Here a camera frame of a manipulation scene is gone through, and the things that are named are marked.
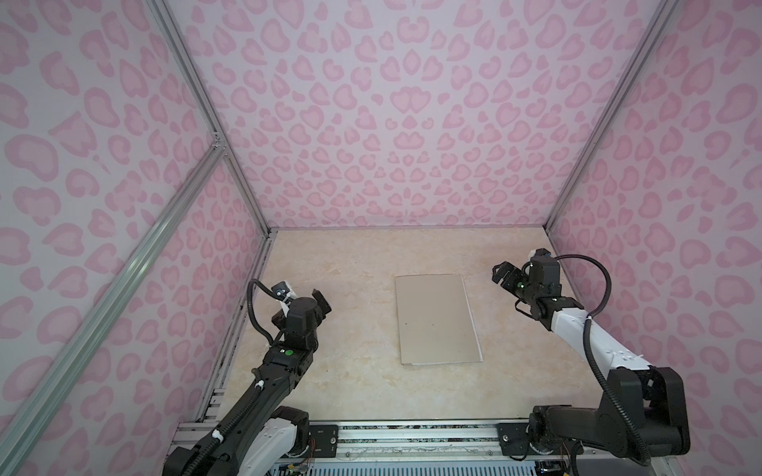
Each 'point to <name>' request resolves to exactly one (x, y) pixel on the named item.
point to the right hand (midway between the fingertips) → (507, 271)
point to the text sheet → (466, 345)
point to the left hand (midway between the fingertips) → (305, 294)
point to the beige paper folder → (435, 319)
